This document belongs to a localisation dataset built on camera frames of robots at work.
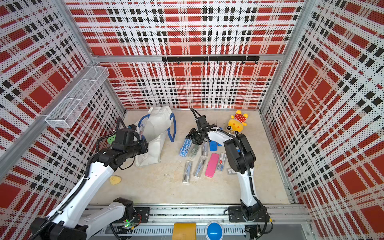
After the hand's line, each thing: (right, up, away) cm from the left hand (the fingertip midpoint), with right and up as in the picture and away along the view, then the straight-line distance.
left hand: (150, 144), depth 78 cm
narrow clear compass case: (+30, -6, +20) cm, 37 cm away
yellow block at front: (+19, -41, -8) cm, 46 cm away
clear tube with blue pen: (+27, -15, +12) cm, 33 cm away
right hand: (+19, +1, +18) cm, 27 cm away
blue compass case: (+17, -4, +15) cm, 23 cm away
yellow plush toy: (+52, +11, +25) cm, 59 cm away
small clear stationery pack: (+39, -15, +13) cm, 44 cm away
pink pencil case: (+34, -14, +13) cm, 39 cm away
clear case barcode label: (+45, -17, +8) cm, 49 cm away
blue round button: (+33, -39, -10) cm, 52 cm away
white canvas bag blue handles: (-7, +10, +29) cm, 32 cm away
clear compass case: (+19, -18, +10) cm, 28 cm away
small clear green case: (+22, -7, +17) cm, 29 cm away
